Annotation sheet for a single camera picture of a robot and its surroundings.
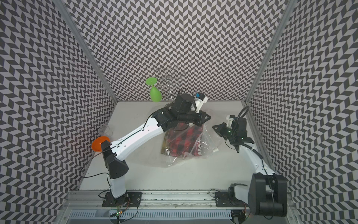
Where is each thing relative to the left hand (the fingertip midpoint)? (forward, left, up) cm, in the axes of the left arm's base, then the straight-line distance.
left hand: (209, 119), depth 67 cm
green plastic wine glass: (+28, +32, -10) cm, 44 cm away
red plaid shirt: (+1, +13, -24) cm, 27 cm away
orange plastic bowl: (+2, +71, -29) cm, 77 cm away
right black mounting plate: (-30, -8, -33) cm, 45 cm away
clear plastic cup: (+13, +70, -30) cm, 77 cm away
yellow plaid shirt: (-3, +25, -29) cm, 38 cm away
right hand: (+5, -4, -16) cm, 18 cm away
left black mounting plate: (-30, +41, -30) cm, 59 cm away
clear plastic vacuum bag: (-9, 0, -12) cm, 15 cm away
